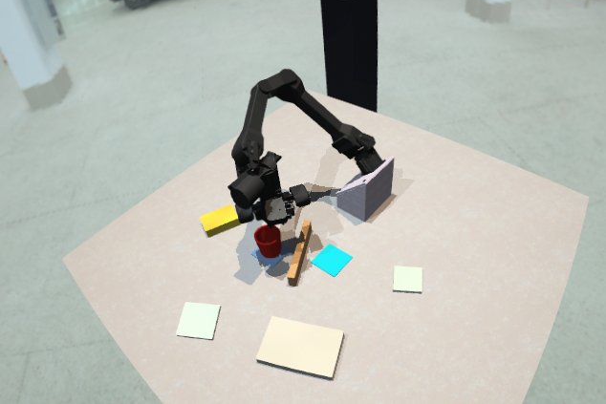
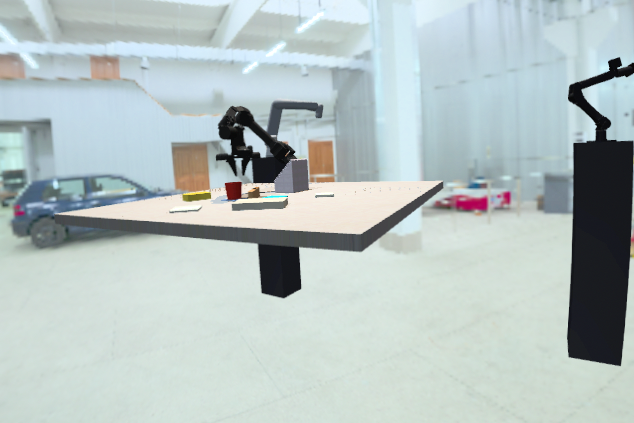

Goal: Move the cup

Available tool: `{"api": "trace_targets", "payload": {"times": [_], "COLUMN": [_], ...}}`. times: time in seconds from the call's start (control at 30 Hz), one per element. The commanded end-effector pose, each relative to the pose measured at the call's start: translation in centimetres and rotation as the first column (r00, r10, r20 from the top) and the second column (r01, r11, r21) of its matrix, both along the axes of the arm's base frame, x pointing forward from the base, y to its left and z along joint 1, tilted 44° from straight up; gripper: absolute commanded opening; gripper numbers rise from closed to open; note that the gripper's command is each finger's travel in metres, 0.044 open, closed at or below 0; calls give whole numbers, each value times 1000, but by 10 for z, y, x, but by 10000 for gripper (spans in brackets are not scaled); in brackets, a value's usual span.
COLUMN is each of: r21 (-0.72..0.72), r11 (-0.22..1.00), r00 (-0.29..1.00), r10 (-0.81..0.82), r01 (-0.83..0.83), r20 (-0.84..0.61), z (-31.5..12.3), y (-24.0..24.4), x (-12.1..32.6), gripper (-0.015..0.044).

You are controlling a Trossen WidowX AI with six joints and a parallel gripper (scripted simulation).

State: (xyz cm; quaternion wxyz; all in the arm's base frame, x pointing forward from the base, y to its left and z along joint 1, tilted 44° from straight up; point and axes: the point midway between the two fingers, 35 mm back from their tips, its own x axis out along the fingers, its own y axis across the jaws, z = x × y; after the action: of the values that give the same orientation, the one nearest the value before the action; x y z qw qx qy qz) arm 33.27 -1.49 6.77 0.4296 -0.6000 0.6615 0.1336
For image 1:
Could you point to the cream flat rectangular slab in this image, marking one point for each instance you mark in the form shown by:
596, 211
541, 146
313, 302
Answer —
299, 347

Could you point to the red cup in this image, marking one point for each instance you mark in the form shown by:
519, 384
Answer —
264, 235

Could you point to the yellow rectangular block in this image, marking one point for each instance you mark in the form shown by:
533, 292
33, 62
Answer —
220, 220

